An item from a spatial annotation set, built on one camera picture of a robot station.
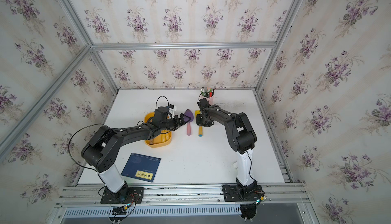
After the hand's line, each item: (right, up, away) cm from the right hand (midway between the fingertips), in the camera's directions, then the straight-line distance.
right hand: (201, 123), depth 100 cm
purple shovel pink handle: (-8, +7, +4) cm, 12 cm away
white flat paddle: (+18, -20, -20) cm, 33 cm away
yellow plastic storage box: (-23, -8, -10) cm, 27 cm away
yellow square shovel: (0, -3, -4) cm, 5 cm away
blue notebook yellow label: (-34, -22, -16) cm, 44 cm away
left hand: (-8, +3, -12) cm, 14 cm away
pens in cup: (+4, +22, +3) cm, 22 cm away
